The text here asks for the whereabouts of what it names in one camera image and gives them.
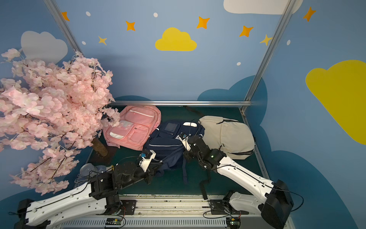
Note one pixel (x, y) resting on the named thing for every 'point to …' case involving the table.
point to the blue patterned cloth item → (81, 179)
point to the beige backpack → (234, 139)
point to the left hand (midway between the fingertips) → (161, 163)
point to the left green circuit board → (113, 221)
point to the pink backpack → (137, 124)
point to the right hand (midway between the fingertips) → (188, 144)
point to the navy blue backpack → (165, 139)
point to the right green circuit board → (233, 223)
